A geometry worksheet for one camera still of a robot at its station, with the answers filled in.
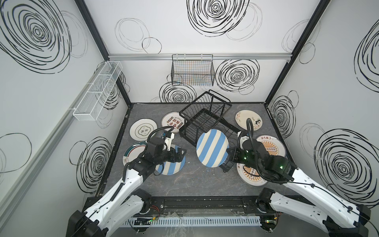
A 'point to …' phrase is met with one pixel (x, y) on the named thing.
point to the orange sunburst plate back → (273, 145)
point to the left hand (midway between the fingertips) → (181, 150)
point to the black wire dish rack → (208, 111)
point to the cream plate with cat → (242, 116)
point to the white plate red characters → (172, 119)
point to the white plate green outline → (141, 128)
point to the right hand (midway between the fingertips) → (223, 152)
